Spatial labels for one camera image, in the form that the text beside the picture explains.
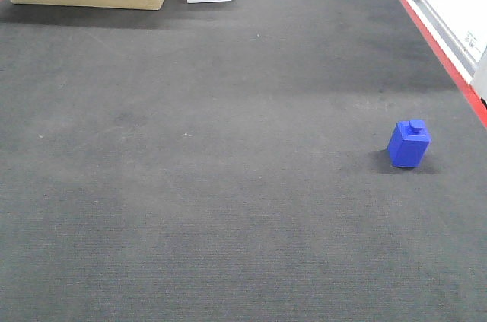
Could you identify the blue plastic box with knob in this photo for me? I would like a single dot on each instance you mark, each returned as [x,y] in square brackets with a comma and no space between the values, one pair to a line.
[409,148]

